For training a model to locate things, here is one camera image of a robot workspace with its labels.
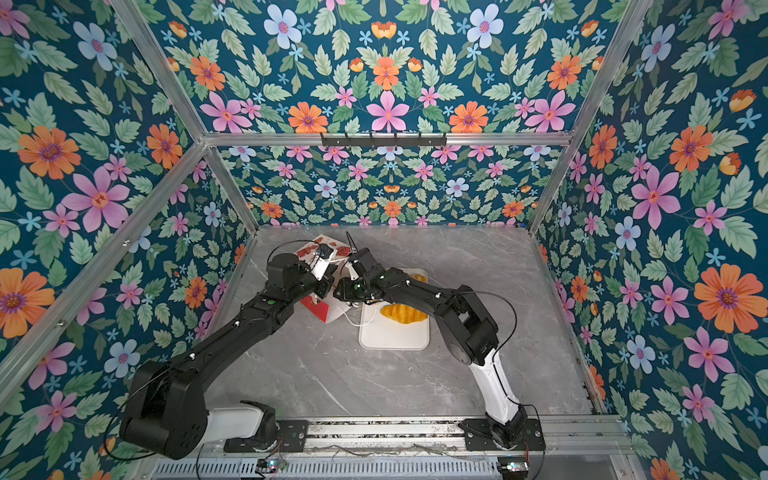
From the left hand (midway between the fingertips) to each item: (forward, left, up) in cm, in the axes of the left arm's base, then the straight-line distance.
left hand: (337, 257), depth 82 cm
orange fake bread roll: (-9, -18, -18) cm, 27 cm away
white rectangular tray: (-13, -10, -22) cm, 28 cm away
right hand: (-3, +2, -12) cm, 13 cm away
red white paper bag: (-7, +3, -14) cm, 16 cm away
